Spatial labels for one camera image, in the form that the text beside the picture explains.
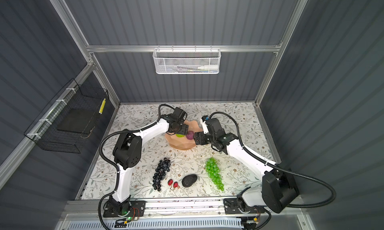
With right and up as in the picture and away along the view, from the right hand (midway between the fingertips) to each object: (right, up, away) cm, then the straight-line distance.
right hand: (200, 136), depth 84 cm
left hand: (-11, +3, +15) cm, 19 cm away
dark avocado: (-7, -22, -6) cm, 24 cm away
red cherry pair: (-14, -26, -4) cm, 29 cm away
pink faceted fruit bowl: (-11, -6, +13) cm, 18 cm away
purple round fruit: (-7, -1, +12) cm, 14 cm away
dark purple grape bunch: (-22, -20, -1) cm, 30 cm away
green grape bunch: (+7, -19, -2) cm, 20 cm away
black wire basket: (-66, +10, -10) cm, 68 cm away
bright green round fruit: (-14, -1, +13) cm, 19 cm away
